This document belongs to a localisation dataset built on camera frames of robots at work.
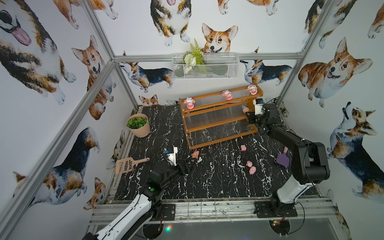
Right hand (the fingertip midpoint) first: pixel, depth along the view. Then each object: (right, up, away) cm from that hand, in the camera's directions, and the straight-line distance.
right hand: (247, 109), depth 93 cm
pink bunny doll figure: (-14, +9, -9) cm, 19 cm away
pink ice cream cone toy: (-32, -28, -1) cm, 42 cm away
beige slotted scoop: (-74, -33, -2) cm, 81 cm away
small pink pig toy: (-2, -24, +2) cm, 24 cm away
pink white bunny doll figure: (+1, +12, -6) cm, 13 cm away
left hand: (-32, -26, -16) cm, 44 cm away
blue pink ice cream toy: (-1, +1, +2) cm, 3 cm away
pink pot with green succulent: (-67, -10, 0) cm, 67 cm away
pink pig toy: (-1, -32, -6) cm, 32 cm away
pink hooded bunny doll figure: (-35, +4, -13) cm, 37 cm away
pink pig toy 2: (+1, -35, -7) cm, 36 cm away
